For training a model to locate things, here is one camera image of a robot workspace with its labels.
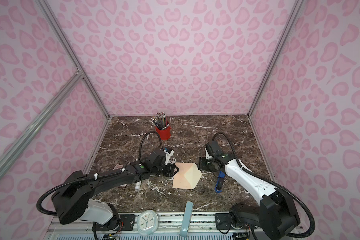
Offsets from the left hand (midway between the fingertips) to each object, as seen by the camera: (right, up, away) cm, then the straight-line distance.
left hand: (178, 167), depth 83 cm
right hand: (+13, +2, 0) cm, 13 cm away
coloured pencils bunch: (-12, +27, +14) cm, 33 cm away
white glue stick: (-22, -10, +1) cm, 25 cm away
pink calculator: (-37, -2, +9) cm, 38 cm away
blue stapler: (+22, -10, -1) cm, 24 cm away
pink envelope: (+5, -7, +6) cm, 11 cm away
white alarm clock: (-14, -23, -12) cm, 29 cm away
